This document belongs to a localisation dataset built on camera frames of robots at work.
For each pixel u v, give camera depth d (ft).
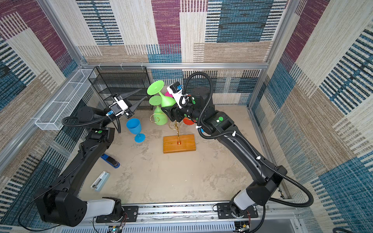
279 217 2.42
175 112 1.77
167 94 1.93
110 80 3.45
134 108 1.81
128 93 1.77
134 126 2.91
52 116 2.30
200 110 1.58
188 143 3.21
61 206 1.27
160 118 2.76
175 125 3.07
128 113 1.82
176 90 1.66
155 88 1.81
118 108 1.52
